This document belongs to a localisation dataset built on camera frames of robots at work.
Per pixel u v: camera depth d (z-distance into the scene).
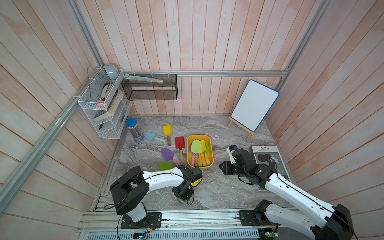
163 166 0.91
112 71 0.83
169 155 0.98
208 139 0.99
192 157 0.95
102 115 0.79
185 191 0.70
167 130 1.11
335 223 0.39
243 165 0.59
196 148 0.98
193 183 0.69
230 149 0.73
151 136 1.06
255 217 0.66
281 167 0.89
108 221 0.75
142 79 0.91
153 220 0.73
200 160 0.91
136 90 1.05
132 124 0.91
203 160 0.91
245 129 1.02
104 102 0.70
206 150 0.98
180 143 1.04
